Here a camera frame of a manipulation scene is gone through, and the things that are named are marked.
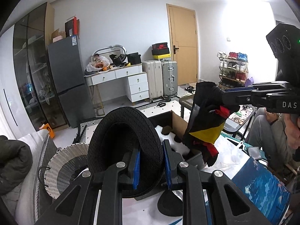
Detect plastic bag of fruit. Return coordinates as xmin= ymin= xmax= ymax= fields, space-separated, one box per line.
xmin=86 ymin=54 xmax=110 ymax=72

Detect black bag on desk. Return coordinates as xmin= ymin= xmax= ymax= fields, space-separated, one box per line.
xmin=127 ymin=52 xmax=141 ymax=65

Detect glass door cabinet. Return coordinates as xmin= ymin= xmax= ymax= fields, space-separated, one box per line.
xmin=13 ymin=2 xmax=67 ymax=130

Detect white woven basket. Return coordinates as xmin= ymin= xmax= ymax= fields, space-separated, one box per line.
xmin=43 ymin=143 xmax=89 ymax=199

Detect shoe rack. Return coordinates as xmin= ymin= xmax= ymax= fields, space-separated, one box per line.
xmin=217 ymin=51 xmax=248 ymax=90

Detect white suitcase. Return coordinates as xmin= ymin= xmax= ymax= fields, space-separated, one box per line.
xmin=142 ymin=60 xmax=163 ymax=100

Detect wooden door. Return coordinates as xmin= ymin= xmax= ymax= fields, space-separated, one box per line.
xmin=167 ymin=4 xmax=198 ymax=85

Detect stacked shoe boxes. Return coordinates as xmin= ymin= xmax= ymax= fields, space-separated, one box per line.
xmin=151 ymin=42 xmax=171 ymax=59

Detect person's right hand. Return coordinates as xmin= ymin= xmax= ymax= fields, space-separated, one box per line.
xmin=284 ymin=114 xmax=300 ymax=149

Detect seated person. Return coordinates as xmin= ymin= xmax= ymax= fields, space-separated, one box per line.
xmin=246 ymin=108 xmax=299 ymax=170

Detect black red yellow cloth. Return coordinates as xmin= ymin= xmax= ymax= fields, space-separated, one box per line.
xmin=182 ymin=81 xmax=240 ymax=167

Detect dark puffer jacket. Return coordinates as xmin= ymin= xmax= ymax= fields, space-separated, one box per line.
xmin=0 ymin=135 xmax=33 ymax=196

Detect white dressing desk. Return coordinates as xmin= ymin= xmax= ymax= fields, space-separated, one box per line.
xmin=85 ymin=64 xmax=149 ymax=116

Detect black round pad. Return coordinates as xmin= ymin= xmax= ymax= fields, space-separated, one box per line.
xmin=157 ymin=190 xmax=183 ymax=217

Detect black ROG cardboard box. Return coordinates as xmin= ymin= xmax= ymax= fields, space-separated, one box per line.
xmin=141 ymin=108 xmax=207 ymax=170

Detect blue patterned mat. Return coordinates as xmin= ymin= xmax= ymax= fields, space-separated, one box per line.
xmin=196 ymin=158 xmax=290 ymax=224

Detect black mesh ear cushion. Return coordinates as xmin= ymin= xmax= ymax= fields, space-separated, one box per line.
xmin=87 ymin=107 xmax=164 ymax=198

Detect silver suitcase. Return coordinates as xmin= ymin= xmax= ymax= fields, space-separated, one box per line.
xmin=161 ymin=60 xmax=178 ymax=97

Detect dark grey refrigerator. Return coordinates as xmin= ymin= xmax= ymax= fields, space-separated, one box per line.
xmin=48 ymin=35 xmax=95 ymax=128

